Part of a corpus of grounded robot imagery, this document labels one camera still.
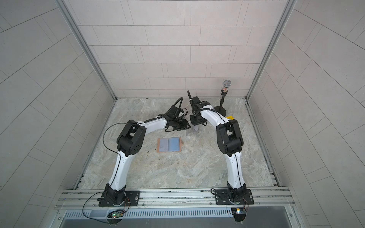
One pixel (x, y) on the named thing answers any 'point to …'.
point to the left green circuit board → (117, 214)
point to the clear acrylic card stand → (194, 133)
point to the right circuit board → (239, 213)
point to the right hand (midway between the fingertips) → (195, 122)
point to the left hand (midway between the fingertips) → (191, 124)
